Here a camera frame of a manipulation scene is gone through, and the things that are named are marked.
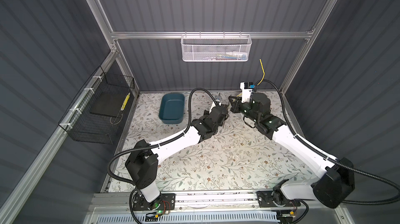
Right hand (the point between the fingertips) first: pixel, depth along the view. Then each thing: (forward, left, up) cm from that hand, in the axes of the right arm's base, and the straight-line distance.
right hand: (230, 97), depth 75 cm
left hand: (0, +7, -9) cm, 12 cm away
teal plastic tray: (+18, +37, -30) cm, 51 cm away
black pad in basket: (-2, +60, -1) cm, 60 cm away
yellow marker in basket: (+1, +53, -3) cm, 53 cm away
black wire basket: (-16, +66, +1) cm, 68 cm away
